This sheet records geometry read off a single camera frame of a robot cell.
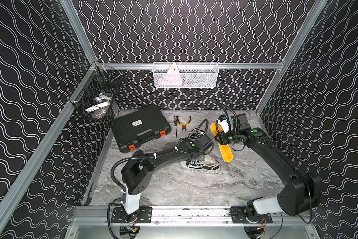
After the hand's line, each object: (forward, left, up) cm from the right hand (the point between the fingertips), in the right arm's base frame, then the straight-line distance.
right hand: (220, 134), depth 84 cm
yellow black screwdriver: (+24, +27, -16) cm, 40 cm away
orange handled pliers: (+20, +20, -16) cm, 33 cm away
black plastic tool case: (+11, +55, -11) cm, 57 cm away
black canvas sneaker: (-11, +5, -14) cm, 19 cm away
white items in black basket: (+2, +62, +18) cm, 65 cm away
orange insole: (-8, -3, -3) cm, 9 cm away
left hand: (-8, +11, -7) cm, 15 cm away
